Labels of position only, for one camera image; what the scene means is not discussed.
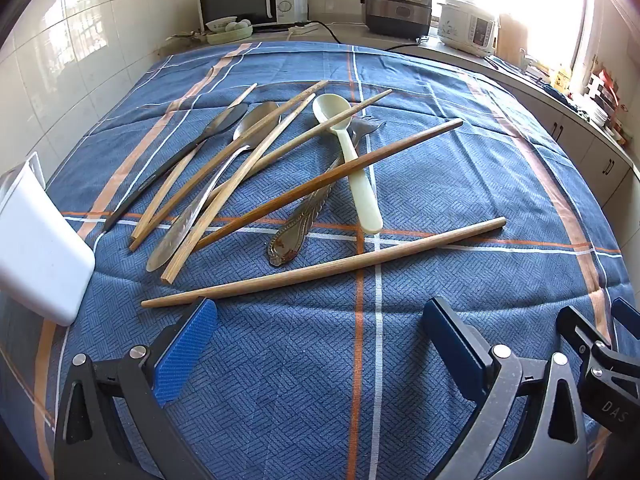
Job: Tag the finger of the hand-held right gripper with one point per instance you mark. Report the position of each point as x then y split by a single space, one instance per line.
627 317
595 355

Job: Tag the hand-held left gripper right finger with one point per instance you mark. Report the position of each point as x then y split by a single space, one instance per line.
452 340

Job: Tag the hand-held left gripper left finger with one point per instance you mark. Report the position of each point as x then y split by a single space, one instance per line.
185 350

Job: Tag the light round wooden chopstick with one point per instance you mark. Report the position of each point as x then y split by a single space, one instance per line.
450 235

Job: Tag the metal spoon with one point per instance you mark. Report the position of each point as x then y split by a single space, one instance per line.
172 242

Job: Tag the ornate silver fork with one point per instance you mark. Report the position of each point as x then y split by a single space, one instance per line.
290 240

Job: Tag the white plastic utensil holder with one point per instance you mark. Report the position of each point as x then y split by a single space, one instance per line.
40 260

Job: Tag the cream plastic spoon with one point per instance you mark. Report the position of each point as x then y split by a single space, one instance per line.
362 195

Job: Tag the dark round wooden chopstick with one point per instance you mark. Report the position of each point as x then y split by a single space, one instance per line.
400 149

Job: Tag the blue plaid tablecloth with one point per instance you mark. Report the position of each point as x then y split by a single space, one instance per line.
425 200

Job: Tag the white kitchen cabinet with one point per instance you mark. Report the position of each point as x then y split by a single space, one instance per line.
585 145

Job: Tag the cluttered dish rack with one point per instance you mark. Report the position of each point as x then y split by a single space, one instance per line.
602 100

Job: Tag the small yellow container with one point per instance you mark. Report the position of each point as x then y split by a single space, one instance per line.
557 78

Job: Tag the wooden cutting board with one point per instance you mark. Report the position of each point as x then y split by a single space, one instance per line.
511 35

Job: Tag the white electric pressure cooker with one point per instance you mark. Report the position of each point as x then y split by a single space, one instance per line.
465 27

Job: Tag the white patterned bowl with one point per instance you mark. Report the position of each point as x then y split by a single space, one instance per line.
219 25

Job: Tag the black rice cooker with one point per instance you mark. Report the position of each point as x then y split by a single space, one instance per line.
395 15

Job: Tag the white power strip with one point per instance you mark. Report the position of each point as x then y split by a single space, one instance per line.
302 28

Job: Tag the white microwave oven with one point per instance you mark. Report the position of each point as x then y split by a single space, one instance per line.
240 5

